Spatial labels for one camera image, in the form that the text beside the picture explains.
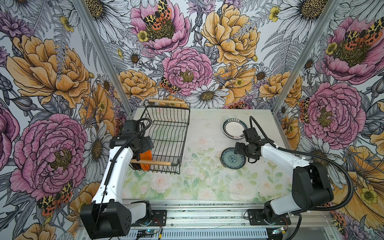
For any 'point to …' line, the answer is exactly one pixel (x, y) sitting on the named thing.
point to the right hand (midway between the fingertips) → (243, 156)
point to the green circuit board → (147, 233)
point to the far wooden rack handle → (162, 100)
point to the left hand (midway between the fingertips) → (142, 153)
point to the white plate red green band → (232, 129)
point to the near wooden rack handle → (151, 162)
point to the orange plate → (147, 155)
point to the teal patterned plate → (231, 160)
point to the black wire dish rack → (166, 121)
